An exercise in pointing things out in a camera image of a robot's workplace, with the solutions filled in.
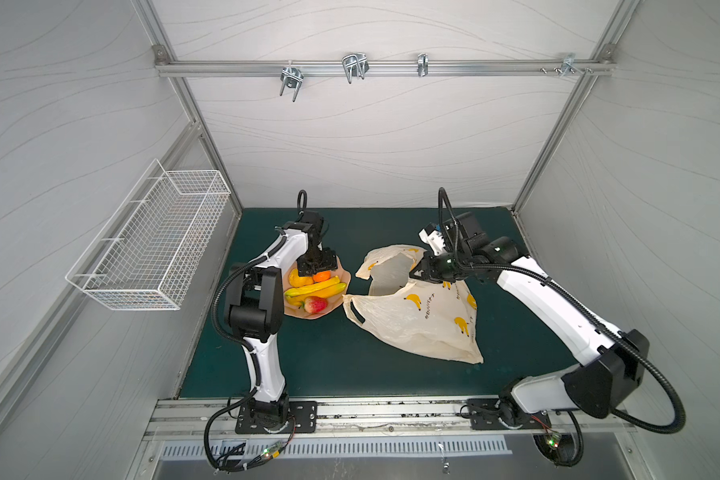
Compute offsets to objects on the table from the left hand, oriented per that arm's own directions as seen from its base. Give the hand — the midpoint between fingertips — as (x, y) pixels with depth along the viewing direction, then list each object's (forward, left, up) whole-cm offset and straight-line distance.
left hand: (322, 269), depth 95 cm
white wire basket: (-11, +36, +25) cm, 45 cm away
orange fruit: (-2, 0, -1) cm, 2 cm away
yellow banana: (-6, -1, -2) cm, 7 cm away
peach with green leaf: (-12, +1, -1) cm, 12 cm away
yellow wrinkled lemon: (-4, +7, 0) cm, 8 cm away
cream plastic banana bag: (-19, -33, +8) cm, 39 cm away
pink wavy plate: (-10, -4, -3) cm, 11 cm away
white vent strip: (-46, -13, -7) cm, 49 cm away
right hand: (-11, -26, +16) cm, 33 cm away
